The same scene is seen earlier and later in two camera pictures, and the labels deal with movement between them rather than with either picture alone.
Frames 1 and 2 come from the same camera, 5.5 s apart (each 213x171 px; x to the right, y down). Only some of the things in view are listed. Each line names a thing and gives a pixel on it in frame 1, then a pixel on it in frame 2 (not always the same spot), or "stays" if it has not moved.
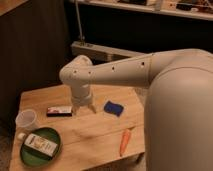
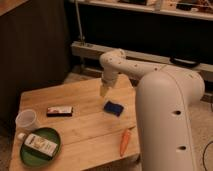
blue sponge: x=113 y=108 stays
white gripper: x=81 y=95 -> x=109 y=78
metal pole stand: x=81 y=38 stays
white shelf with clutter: x=196 y=9 stays
